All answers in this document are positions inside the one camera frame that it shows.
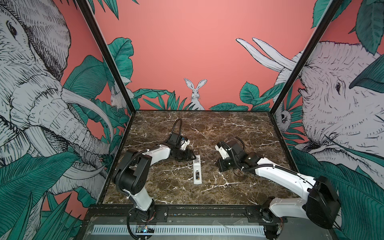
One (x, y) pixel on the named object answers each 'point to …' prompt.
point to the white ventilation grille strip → (180, 230)
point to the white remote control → (197, 170)
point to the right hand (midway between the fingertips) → (213, 163)
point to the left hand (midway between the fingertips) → (193, 155)
